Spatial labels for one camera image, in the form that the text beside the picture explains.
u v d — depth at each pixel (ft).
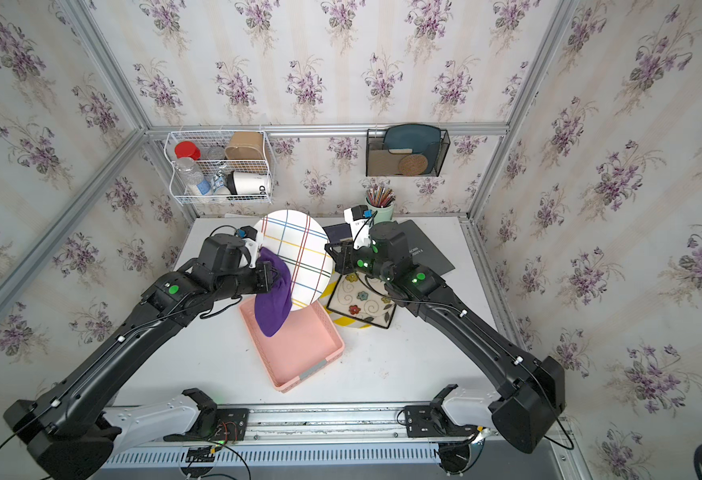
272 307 2.26
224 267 1.69
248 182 3.03
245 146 2.89
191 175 2.84
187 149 3.03
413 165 3.21
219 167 3.06
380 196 3.53
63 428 1.20
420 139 3.10
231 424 2.37
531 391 1.25
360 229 2.02
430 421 2.17
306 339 2.96
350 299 3.12
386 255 1.73
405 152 3.05
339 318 2.97
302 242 2.34
